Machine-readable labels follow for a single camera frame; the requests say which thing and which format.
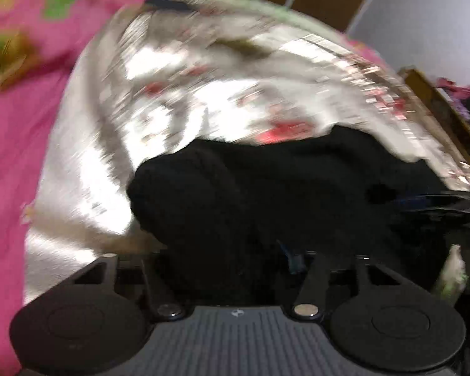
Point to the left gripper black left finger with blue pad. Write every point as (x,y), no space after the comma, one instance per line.
(139,281)

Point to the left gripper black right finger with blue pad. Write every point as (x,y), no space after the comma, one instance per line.
(330,281)

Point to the black pants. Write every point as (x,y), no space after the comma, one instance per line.
(233,217)

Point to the grey gloved hand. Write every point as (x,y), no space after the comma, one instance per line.
(453,279)

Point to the wooden side table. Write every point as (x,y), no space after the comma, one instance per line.
(440,107)

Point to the pink cloth pile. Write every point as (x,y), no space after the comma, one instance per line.
(457,94)

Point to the gold brown flat box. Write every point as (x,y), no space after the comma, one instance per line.
(244,47)

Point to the white floral satin bedspread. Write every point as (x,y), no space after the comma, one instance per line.
(152,80)

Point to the dark blue flat booklet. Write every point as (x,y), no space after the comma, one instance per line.
(170,5)

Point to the pink patterned bed sheet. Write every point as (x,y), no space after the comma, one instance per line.
(59,30)

